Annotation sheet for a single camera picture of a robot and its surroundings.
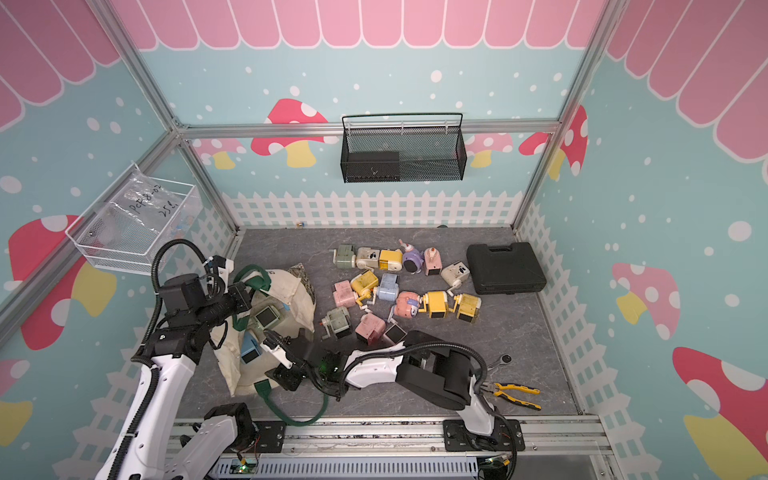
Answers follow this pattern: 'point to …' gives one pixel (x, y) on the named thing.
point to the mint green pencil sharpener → (337, 322)
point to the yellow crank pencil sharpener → (362, 284)
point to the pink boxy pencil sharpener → (343, 295)
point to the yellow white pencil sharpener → (437, 304)
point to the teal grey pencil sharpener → (267, 316)
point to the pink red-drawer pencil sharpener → (394, 334)
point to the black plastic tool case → (504, 271)
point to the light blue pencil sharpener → (250, 347)
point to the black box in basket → (373, 166)
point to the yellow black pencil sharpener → (466, 306)
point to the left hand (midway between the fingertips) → (257, 289)
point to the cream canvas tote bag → (278, 302)
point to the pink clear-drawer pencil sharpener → (370, 329)
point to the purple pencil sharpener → (413, 259)
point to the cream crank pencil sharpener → (454, 274)
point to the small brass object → (300, 224)
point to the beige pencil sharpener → (367, 258)
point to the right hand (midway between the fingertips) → (285, 366)
